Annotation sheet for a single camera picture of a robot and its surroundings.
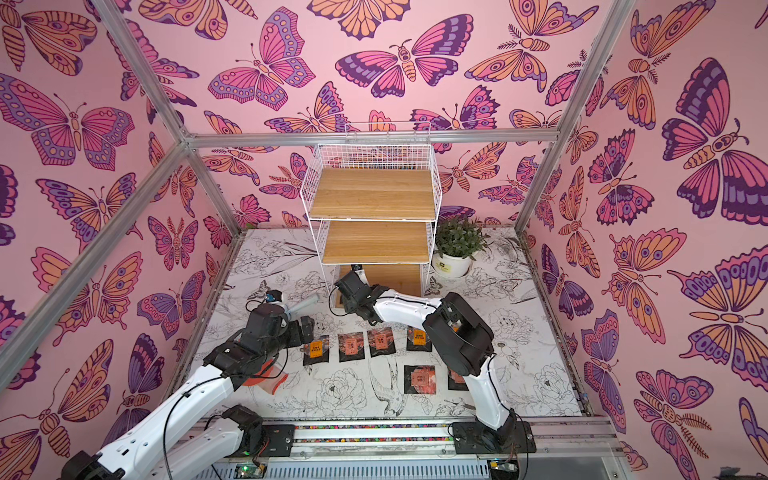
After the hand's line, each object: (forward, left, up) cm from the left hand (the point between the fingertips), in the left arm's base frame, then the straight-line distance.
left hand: (303, 320), depth 83 cm
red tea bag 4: (-13, -43, -12) cm, 46 cm away
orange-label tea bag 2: (-1, -33, -11) cm, 34 cm away
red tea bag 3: (-12, -33, -11) cm, 37 cm away
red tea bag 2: (-1, -21, -11) cm, 24 cm away
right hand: (+11, -12, -6) cm, 17 cm away
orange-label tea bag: (-5, -2, -11) cm, 12 cm away
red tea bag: (-3, -12, -11) cm, 17 cm away
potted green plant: (+23, -45, +8) cm, 51 cm away
